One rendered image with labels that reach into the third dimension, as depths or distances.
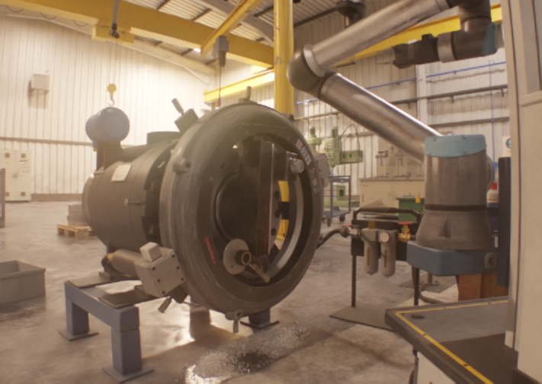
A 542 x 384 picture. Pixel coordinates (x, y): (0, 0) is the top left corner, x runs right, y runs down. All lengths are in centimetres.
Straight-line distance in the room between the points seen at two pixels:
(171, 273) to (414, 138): 80
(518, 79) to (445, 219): 35
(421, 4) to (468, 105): 1127
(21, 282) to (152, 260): 158
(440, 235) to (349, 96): 56
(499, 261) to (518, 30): 52
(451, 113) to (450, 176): 1157
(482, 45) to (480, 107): 1106
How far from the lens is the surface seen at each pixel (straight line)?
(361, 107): 122
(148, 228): 142
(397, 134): 116
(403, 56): 125
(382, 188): 778
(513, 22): 97
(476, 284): 167
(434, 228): 92
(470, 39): 118
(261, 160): 124
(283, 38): 539
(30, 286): 258
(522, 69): 92
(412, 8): 111
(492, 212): 182
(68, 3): 1292
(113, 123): 175
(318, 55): 119
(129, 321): 142
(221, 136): 114
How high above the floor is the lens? 68
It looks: 1 degrees up
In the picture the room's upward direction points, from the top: straight up
